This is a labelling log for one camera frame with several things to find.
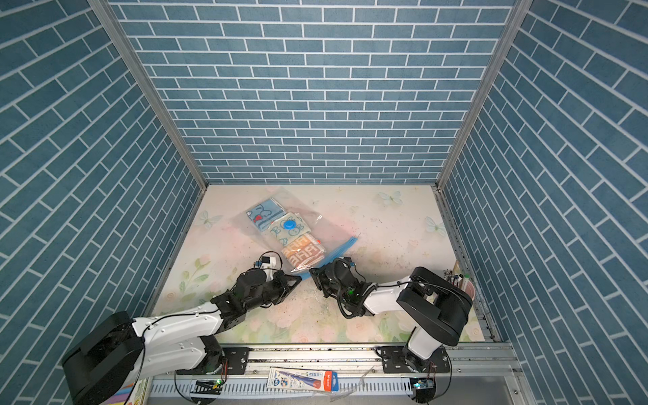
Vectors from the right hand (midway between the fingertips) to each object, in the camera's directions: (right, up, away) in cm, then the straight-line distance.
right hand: (311, 270), depth 85 cm
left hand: (0, -2, -6) cm, 6 cm away
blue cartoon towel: (-22, +19, +23) cm, 37 cm away
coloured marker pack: (-44, -29, -18) cm, 55 cm away
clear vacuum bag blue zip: (+7, +11, +18) cm, 22 cm away
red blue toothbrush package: (0, -26, -16) cm, 31 cm away
